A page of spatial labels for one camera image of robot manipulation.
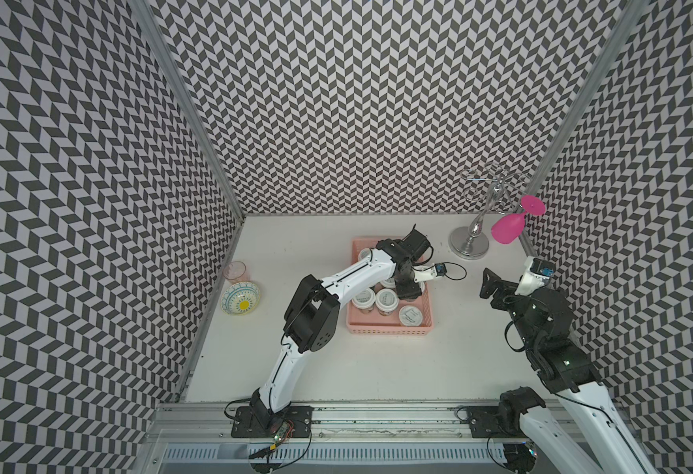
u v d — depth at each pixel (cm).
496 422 72
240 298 94
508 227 94
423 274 79
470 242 107
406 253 68
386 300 88
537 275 60
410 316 87
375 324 92
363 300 86
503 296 62
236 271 99
